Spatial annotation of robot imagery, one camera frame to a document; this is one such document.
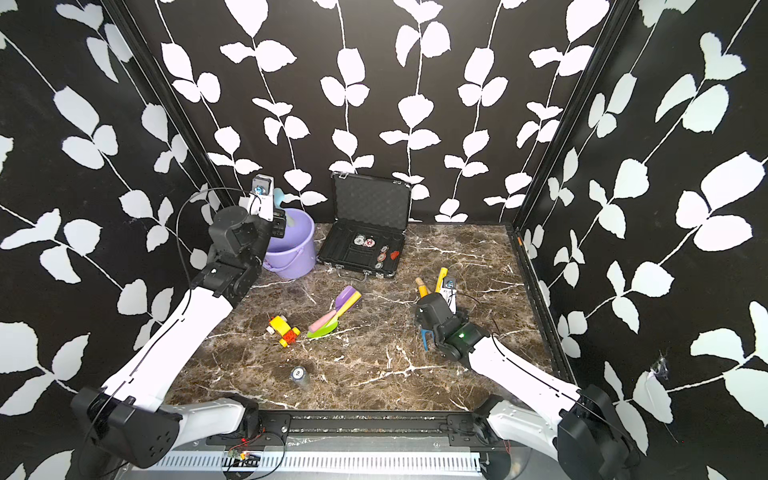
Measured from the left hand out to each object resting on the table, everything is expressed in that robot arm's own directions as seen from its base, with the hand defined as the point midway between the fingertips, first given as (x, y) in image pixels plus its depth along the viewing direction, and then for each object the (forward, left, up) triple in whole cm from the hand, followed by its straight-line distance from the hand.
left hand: (266, 191), depth 69 cm
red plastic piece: (+12, -31, -41) cm, 53 cm away
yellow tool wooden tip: (-4, -40, -39) cm, 56 cm away
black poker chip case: (+25, -23, -34) cm, 49 cm away
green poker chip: (+6, -26, -40) cm, 48 cm away
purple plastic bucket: (+2, +1, -27) cm, 27 cm away
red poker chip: (+11, -26, -40) cm, 49 cm away
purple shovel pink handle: (-4, -14, -41) cm, 44 cm away
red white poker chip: (+18, -22, -41) cm, 50 cm away
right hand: (-14, -41, -30) cm, 53 cm away
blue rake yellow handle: (-19, -39, -42) cm, 60 cm away
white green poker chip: (+20, -18, -42) cm, 50 cm away
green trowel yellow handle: (-16, -10, -42) cm, 46 cm away
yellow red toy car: (-18, +2, -38) cm, 43 cm away
